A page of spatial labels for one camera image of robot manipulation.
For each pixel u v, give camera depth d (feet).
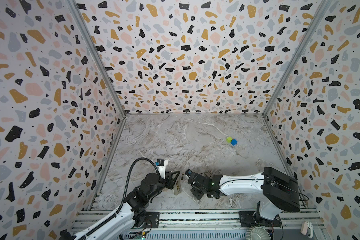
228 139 3.41
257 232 2.30
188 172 2.50
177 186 2.59
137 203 1.95
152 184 1.99
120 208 1.77
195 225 2.40
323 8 2.35
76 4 2.29
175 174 2.50
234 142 3.46
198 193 2.41
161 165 2.31
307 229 2.31
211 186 2.02
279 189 1.47
